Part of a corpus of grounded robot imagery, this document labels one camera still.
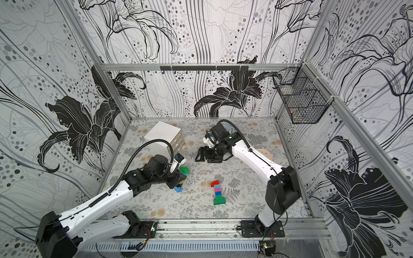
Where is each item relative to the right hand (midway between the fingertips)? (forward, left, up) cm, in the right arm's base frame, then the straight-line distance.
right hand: (203, 159), depth 79 cm
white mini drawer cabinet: (+20, +24, -1) cm, 31 cm away
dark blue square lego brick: (-12, -7, -15) cm, 21 cm away
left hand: (-8, +9, -5) cm, 13 cm away
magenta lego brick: (-10, -7, -16) cm, 20 cm away
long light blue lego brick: (-13, +11, -5) cm, 18 cm away
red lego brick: (-7, -6, -14) cm, 17 cm away
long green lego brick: (-16, -8, -13) cm, 22 cm away
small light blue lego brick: (-8, -7, -15) cm, 19 cm away
